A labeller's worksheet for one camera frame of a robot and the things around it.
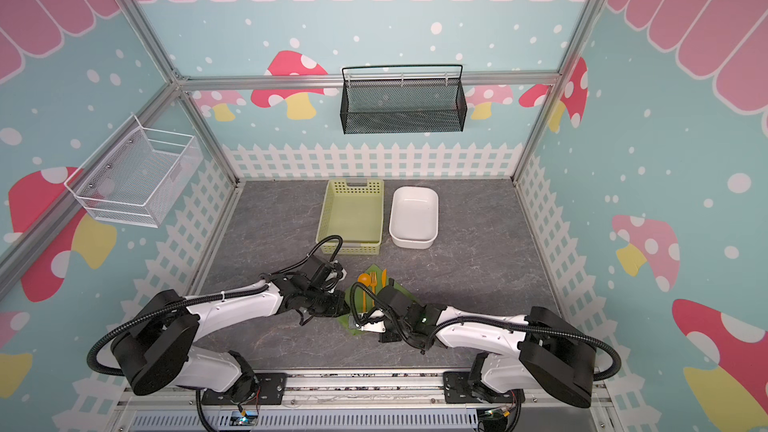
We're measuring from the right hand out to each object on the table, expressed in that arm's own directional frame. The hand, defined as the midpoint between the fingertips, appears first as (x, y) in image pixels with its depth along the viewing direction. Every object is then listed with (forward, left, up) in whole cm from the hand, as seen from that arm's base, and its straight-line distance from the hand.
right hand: (372, 314), depth 82 cm
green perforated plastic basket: (+41, +10, -4) cm, 42 cm away
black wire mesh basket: (+58, -8, +30) cm, 66 cm away
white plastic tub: (+37, -13, -5) cm, 40 cm away
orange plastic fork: (+12, 0, -4) cm, 12 cm away
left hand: (0, +7, -3) cm, 8 cm away
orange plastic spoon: (+12, +3, -3) cm, 12 cm away
